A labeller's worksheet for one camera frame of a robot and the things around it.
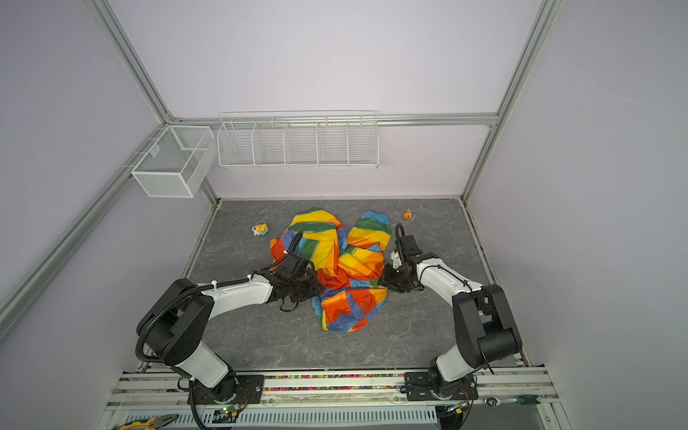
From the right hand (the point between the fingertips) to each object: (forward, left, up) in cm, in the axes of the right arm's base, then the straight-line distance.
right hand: (383, 284), depth 90 cm
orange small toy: (+33, -12, -2) cm, 36 cm away
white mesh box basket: (+38, +76, +23) cm, 88 cm away
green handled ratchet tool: (-33, -27, -2) cm, 43 cm away
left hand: (-2, +21, -1) cm, 21 cm away
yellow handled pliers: (-38, +63, -2) cm, 73 cm away
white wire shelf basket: (+44, +30, +28) cm, 61 cm away
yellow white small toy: (+23, +48, +1) cm, 53 cm away
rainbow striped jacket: (+8, +12, +2) cm, 15 cm away
